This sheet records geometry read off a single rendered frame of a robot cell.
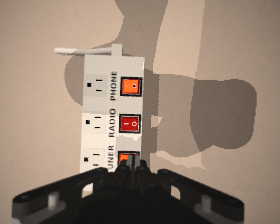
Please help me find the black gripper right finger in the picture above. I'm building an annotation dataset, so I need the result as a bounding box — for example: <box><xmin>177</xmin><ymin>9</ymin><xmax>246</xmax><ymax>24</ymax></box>
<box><xmin>132</xmin><ymin>155</ymin><xmax>245</xmax><ymax>224</ymax></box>

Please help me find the white power strip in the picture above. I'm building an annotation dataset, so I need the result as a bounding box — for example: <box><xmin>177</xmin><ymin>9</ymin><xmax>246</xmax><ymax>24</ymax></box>
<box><xmin>54</xmin><ymin>44</ymin><xmax>144</xmax><ymax>173</ymax></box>

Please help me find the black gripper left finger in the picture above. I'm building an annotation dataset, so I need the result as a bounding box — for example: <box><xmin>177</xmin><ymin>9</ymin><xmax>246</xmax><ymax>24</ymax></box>
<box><xmin>11</xmin><ymin>155</ymin><xmax>134</xmax><ymax>224</ymax></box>

